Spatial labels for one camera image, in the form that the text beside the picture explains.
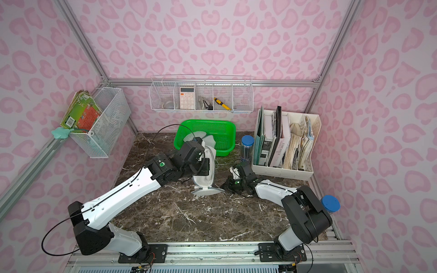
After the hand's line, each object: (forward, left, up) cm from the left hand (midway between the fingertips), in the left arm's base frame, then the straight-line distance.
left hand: (210, 162), depth 72 cm
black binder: (+17, -32, +3) cm, 36 cm away
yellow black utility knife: (+41, -3, 0) cm, 41 cm away
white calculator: (+40, +15, +3) cm, 43 cm away
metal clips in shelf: (+42, +6, -2) cm, 42 cm away
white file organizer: (+11, -53, -25) cm, 59 cm away
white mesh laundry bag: (-4, +4, -11) cm, 13 cm away
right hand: (-2, -3, -20) cm, 20 cm away
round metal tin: (+36, +25, +2) cm, 44 cm away
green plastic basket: (+41, -5, -24) cm, 47 cm away
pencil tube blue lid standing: (+15, -18, -11) cm, 26 cm away
